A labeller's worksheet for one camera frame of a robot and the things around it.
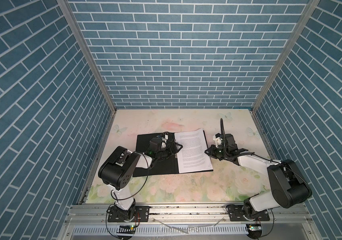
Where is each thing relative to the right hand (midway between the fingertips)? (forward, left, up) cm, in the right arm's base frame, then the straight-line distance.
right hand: (204, 149), depth 91 cm
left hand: (-1, +15, -1) cm, 15 cm away
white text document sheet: (-2, +5, -5) cm, 8 cm away
